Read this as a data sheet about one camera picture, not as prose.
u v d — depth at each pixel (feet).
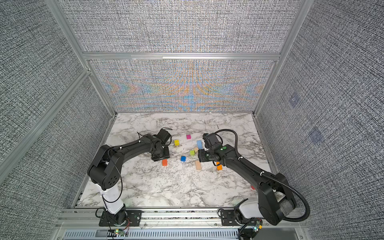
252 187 1.51
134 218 2.41
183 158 3.11
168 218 2.45
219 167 2.97
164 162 3.01
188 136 3.40
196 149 3.19
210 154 2.06
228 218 2.39
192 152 3.19
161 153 2.58
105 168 1.60
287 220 1.42
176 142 3.30
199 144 3.29
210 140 2.14
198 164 3.01
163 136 2.54
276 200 1.36
